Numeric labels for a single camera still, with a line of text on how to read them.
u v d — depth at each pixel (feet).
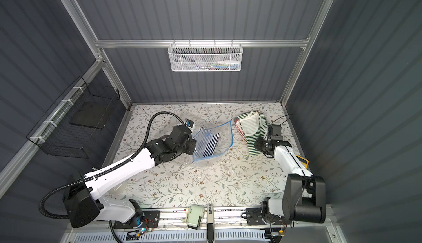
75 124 2.40
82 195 1.30
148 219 2.38
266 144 2.15
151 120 2.03
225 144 3.25
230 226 2.38
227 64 3.01
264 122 3.39
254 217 2.42
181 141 1.93
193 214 2.35
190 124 2.28
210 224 2.28
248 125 3.34
